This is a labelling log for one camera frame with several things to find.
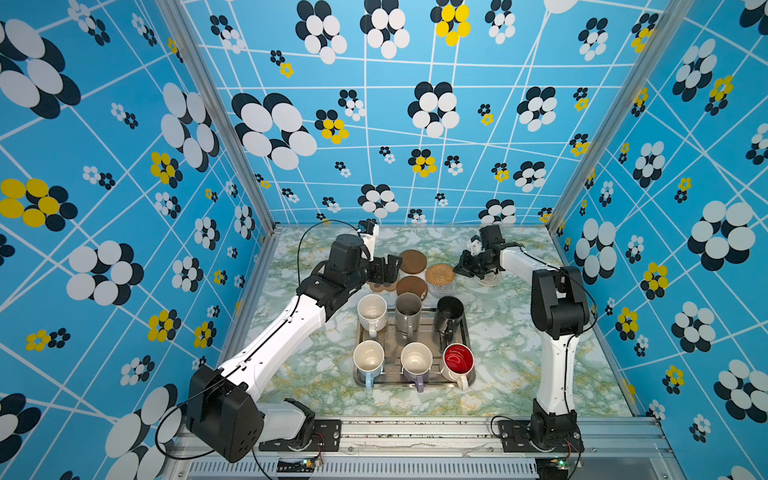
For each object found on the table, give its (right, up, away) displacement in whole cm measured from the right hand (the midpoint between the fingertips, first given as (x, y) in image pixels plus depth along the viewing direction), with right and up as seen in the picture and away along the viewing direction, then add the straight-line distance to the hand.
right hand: (456, 268), depth 104 cm
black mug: (-5, -14, -13) cm, 20 cm away
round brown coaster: (-15, +2, +7) cm, 16 cm away
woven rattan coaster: (-6, -2, 0) cm, 6 cm away
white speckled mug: (-29, -14, -11) cm, 34 cm away
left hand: (-23, +5, -27) cm, 36 cm away
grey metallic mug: (-18, -12, -15) cm, 26 cm away
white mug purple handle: (-16, -26, -19) cm, 36 cm away
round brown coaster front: (-16, -5, -2) cm, 17 cm away
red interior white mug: (-4, -26, -20) cm, 33 cm away
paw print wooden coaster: (-27, -6, -2) cm, 28 cm away
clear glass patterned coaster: (+11, -4, -2) cm, 12 cm away
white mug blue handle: (-30, -25, -19) cm, 43 cm away
